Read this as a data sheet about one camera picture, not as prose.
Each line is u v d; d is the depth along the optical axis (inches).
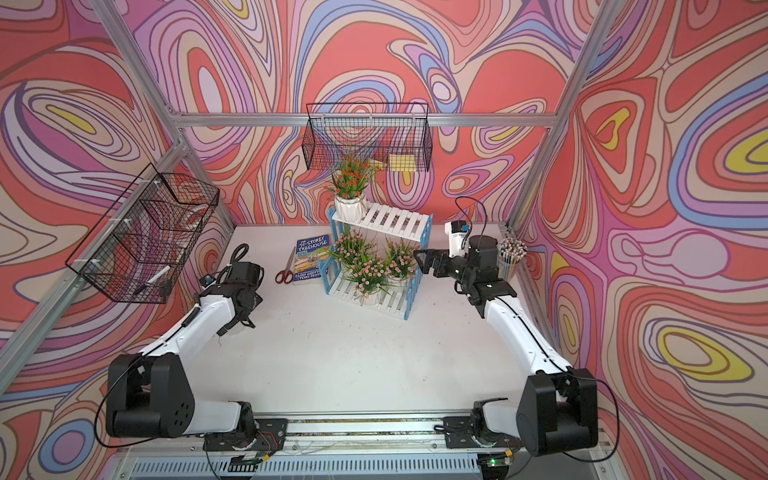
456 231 27.8
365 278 33.7
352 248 35.8
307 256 42.5
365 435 29.6
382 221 33.1
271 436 28.5
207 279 29.3
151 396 16.4
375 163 32.3
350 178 29.0
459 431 28.8
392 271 34.0
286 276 41.2
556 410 15.6
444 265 28.2
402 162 32.3
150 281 28.8
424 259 28.3
